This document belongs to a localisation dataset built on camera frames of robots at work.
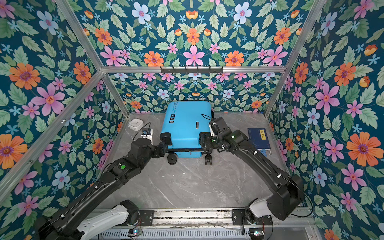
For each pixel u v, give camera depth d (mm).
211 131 620
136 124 1084
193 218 750
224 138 553
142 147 538
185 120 891
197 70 924
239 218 736
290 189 408
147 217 735
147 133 636
